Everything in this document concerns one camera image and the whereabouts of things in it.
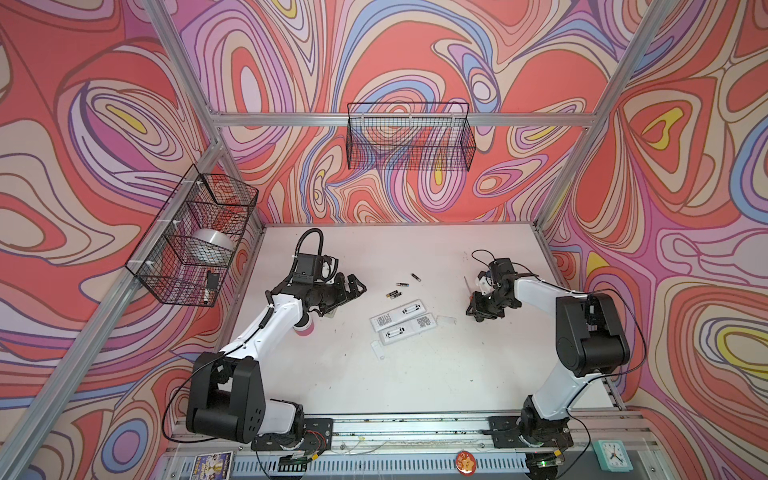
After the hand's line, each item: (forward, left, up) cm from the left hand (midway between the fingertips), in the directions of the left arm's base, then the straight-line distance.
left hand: (357, 291), depth 85 cm
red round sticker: (-40, -27, -12) cm, 50 cm away
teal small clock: (-39, -61, -11) cm, 73 cm away
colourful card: (-40, +32, -11) cm, 53 cm away
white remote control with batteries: (-6, -15, -12) cm, 20 cm away
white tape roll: (0, +34, +19) cm, 39 cm away
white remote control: (-1, -12, -13) cm, 18 cm away
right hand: (-1, -37, -14) cm, 39 cm away
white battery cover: (-3, -26, -13) cm, 29 cm away
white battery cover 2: (-11, -6, -14) cm, 19 cm away
